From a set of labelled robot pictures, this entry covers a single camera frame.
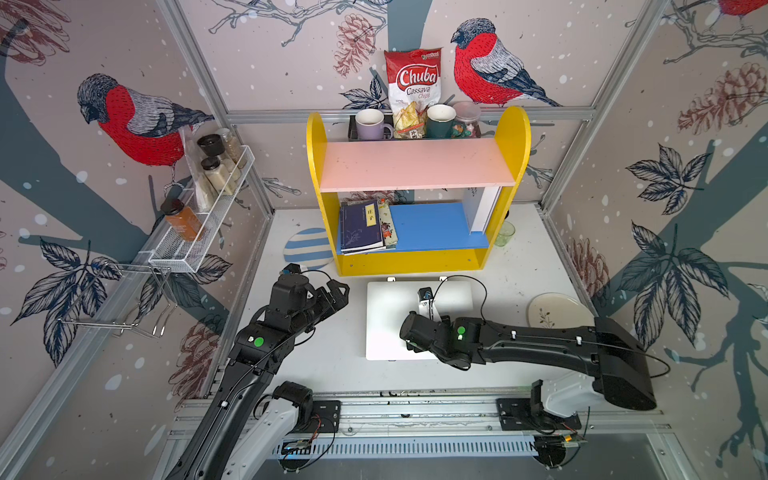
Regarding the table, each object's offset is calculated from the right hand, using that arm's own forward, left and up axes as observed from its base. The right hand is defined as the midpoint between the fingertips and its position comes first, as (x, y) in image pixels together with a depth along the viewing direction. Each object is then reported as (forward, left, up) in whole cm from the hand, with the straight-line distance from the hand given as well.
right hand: (416, 328), depth 79 cm
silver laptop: (+8, +8, -2) cm, 12 cm away
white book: (+30, -17, +18) cm, 39 cm away
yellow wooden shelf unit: (+28, -2, +5) cm, 28 cm away
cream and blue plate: (+12, -45, -10) cm, 48 cm away
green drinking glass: (+41, -35, -6) cm, 54 cm away
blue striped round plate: (+34, +39, -9) cm, 52 cm away
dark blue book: (+28, +18, +8) cm, 34 cm away
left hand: (+4, +19, +14) cm, 23 cm away
